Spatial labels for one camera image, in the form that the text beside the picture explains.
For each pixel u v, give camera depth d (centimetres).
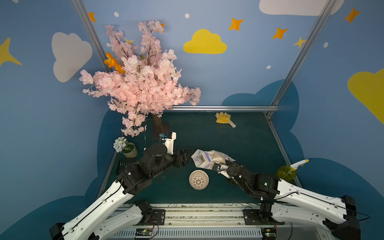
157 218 74
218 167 63
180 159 56
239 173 51
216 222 74
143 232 72
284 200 46
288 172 80
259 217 65
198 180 86
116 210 43
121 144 86
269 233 72
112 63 67
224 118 119
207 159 66
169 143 58
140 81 70
